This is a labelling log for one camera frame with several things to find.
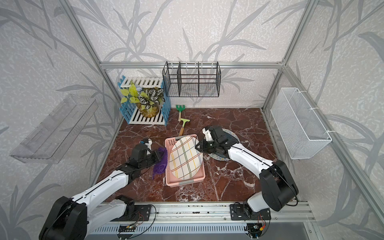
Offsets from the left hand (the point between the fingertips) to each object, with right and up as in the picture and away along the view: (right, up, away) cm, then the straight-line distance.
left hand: (165, 152), depth 85 cm
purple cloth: (-1, -7, -5) cm, 9 cm away
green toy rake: (+4, +29, +34) cm, 45 cm away
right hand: (+18, +4, -2) cm, 18 cm away
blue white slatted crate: (-34, +27, +26) cm, 51 cm away
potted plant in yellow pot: (-12, +31, +7) cm, 34 cm away
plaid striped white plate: (+12, -4, 0) cm, 13 cm away
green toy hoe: (+7, +12, +19) cm, 24 cm away
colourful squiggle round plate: (+33, -5, +6) cm, 34 cm away
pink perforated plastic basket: (+4, -15, -3) cm, 16 cm away
